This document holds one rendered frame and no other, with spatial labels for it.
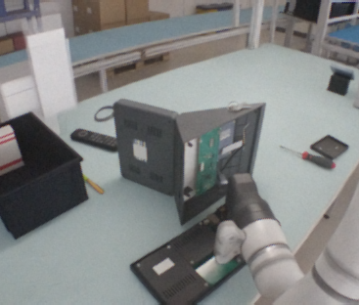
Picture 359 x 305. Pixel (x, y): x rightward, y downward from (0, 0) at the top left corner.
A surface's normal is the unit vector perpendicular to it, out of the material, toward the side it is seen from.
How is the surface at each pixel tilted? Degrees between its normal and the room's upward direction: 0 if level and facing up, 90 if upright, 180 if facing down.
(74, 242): 0
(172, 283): 0
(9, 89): 90
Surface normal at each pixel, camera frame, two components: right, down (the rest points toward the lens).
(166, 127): -0.47, 0.50
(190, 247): 0.01, -0.82
